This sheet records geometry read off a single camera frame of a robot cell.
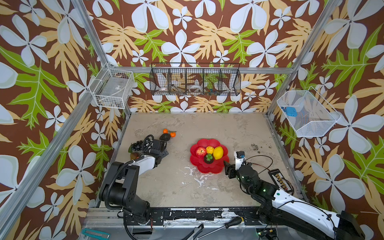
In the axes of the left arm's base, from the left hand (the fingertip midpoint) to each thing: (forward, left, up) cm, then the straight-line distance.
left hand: (157, 150), depth 96 cm
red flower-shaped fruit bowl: (-7, -27, -1) cm, 28 cm away
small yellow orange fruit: (-1, -34, +3) cm, 34 cm away
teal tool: (-45, +23, -3) cm, 51 cm away
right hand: (-12, -41, +11) cm, 45 cm away
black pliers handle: (-43, -25, -2) cm, 50 cm away
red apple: (-3, -28, +4) cm, 28 cm away
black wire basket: (+38, -24, +28) cm, 53 cm away
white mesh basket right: (+6, -88, +28) cm, 92 cm away
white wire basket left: (+24, +25, +31) cm, 46 cm away
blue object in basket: (+13, -80, +24) cm, 84 cm away
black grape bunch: (+2, +13, +1) cm, 14 cm away
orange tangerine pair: (+14, -9, 0) cm, 16 cm away
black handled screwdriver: (-40, -42, -1) cm, 58 cm away
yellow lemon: (-3, -39, +2) cm, 39 cm away
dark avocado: (+10, -4, +1) cm, 11 cm away
